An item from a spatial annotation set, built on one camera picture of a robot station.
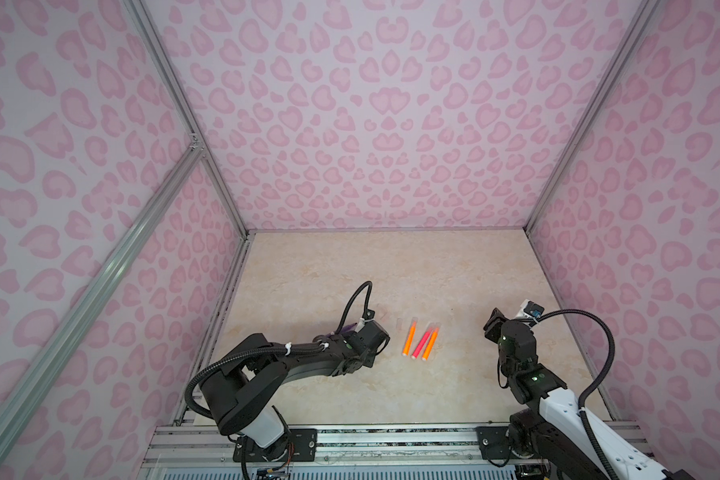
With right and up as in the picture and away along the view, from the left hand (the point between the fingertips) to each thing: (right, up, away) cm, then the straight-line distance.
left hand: (367, 342), depth 89 cm
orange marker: (+13, +1, +1) cm, 13 cm away
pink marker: (+16, -2, 0) cm, 16 cm away
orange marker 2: (+19, -1, +1) cm, 19 cm away
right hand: (+37, +10, -7) cm, 39 cm away
